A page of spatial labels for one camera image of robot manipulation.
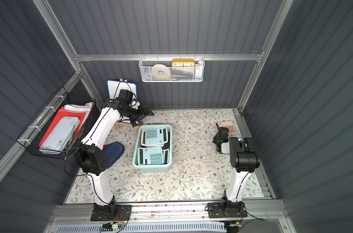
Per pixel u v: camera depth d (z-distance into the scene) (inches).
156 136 35.1
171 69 34.8
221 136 31.7
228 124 42.5
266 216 28.8
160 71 32.9
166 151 34.1
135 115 29.1
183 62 34.1
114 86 36.8
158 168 32.3
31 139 24.0
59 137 25.8
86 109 31.0
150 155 32.6
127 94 27.2
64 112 30.8
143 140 34.7
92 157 19.3
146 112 30.3
